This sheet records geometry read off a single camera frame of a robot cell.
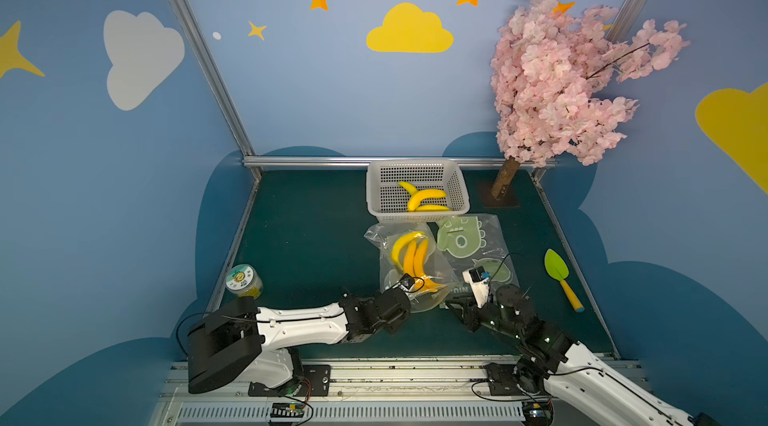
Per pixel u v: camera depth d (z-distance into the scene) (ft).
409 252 3.12
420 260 3.07
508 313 2.05
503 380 2.44
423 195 3.55
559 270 3.13
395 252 3.05
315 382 2.42
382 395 2.45
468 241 3.23
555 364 1.83
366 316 2.02
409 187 3.75
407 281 2.37
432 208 3.49
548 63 2.16
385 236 3.30
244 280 2.72
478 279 2.30
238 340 1.36
